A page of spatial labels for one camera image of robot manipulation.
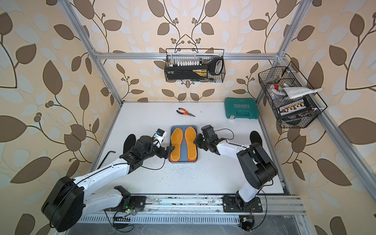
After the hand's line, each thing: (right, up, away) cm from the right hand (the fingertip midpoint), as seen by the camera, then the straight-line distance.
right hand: (193, 140), depth 93 cm
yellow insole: (-11, -1, +3) cm, 12 cm away
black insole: (-44, -2, +7) cm, 45 cm away
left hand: (-14, 0, -10) cm, 17 cm away
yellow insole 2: (-2, +1, +3) cm, 3 cm away
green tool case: (+37, +22, +19) cm, 47 cm away
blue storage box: (-6, -10, -3) cm, 12 cm away
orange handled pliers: (-6, +19, +22) cm, 29 cm away
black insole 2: (+43, +1, +7) cm, 44 cm away
